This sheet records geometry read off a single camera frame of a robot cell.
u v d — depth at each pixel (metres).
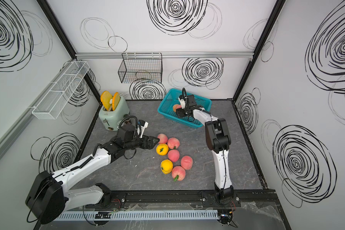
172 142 0.89
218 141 0.60
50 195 0.39
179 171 0.77
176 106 1.04
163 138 0.90
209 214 0.71
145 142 0.71
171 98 1.16
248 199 0.77
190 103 0.84
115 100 0.91
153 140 0.71
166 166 0.79
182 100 0.94
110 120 0.92
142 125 0.72
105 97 0.93
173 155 0.84
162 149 0.85
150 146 0.71
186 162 0.81
